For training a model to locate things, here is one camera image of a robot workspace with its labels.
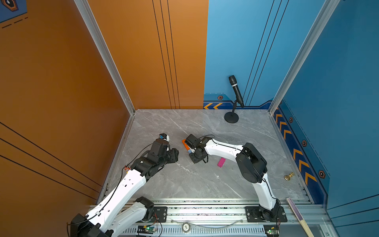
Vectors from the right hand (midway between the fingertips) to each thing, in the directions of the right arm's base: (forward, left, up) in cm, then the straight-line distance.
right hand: (196, 158), depth 94 cm
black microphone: (+40, -25, +30) cm, 56 cm away
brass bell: (-13, -53, 0) cm, 55 cm away
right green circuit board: (-37, -37, -3) cm, 53 cm away
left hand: (-4, +11, +16) cm, 20 cm away
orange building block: (-2, +5, +20) cm, 20 cm away
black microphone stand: (+35, -28, +1) cm, 45 cm away
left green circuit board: (-37, +23, -1) cm, 44 cm away
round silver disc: (-37, +4, +6) cm, 38 cm away
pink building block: (-3, -16, +1) cm, 16 cm away
